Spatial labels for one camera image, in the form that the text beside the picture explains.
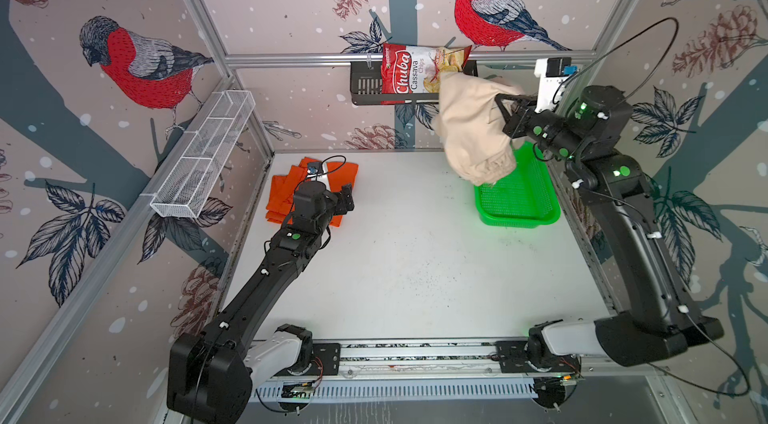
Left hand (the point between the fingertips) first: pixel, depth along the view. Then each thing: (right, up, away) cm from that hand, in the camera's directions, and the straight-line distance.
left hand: (336, 184), depth 78 cm
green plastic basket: (+63, -6, +26) cm, 68 cm away
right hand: (+34, +17, -20) cm, 43 cm away
